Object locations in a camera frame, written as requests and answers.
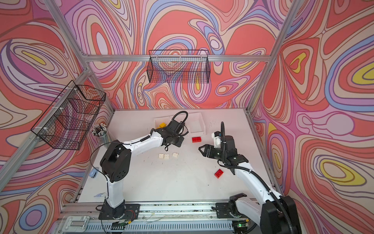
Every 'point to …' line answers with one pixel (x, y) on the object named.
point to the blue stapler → (94, 172)
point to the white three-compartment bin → (194, 126)
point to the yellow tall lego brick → (162, 125)
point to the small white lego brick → (174, 154)
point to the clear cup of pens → (100, 130)
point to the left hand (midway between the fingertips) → (182, 138)
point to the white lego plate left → (161, 155)
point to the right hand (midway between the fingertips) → (204, 152)
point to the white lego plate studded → (166, 156)
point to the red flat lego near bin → (196, 139)
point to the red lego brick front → (218, 173)
